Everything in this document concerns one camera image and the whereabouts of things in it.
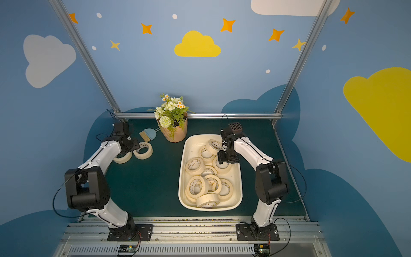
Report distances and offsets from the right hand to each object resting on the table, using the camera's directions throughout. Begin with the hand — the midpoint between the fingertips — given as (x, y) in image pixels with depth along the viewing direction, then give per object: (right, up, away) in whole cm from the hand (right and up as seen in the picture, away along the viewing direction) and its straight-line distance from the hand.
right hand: (227, 160), depth 91 cm
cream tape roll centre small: (-11, -7, +3) cm, 13 cm away
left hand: (-56, +9, +1) cm, 56 cm away
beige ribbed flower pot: (-33, +15, +13) cm, 38 cm away
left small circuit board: (-48, -38, -19) cm, 64 cm away
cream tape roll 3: (-12, -1, +6) cm, 13 cm away
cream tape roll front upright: (-11, -17, -17) cm, 26 cm away
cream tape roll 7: (-8, -13, -4) cm, 15 cm away
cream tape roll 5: (-19, -4, +5) cm, 20 cm away
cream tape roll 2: (-8, +7, +9) cm, 14 cm away
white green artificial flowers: (-32, +27, -3) cm, 41 cm away
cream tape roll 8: (-1, -16, -2) cm, 16 cm away
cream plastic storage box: (-23, +8, +11) cm, 27 cm away
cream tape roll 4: (-3, -7, +2) cm, 8 cm away
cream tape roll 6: (-17, -14, -4) cm, 22 cm away
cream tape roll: (-51, +2, +9) cm, 52 cm away
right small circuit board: (+14, -39, -18) cm, 45 cm away
